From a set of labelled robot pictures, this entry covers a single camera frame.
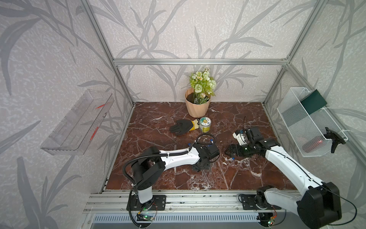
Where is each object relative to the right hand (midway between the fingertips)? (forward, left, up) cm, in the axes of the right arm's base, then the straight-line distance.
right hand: (230, 151), depth 82 cm
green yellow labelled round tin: (+21, +14, -2) cm, 25 cm away
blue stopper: (0, -4, -10) cm, 10 cm away
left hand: (-7, +15, -8) cm, 18 cm away
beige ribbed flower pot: (+32, +19, 0) cm, 37 cm away
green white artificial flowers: (+39, +14, +17) cm, 44 cm away
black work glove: (+23, +30, -8) cm, 39 cm away
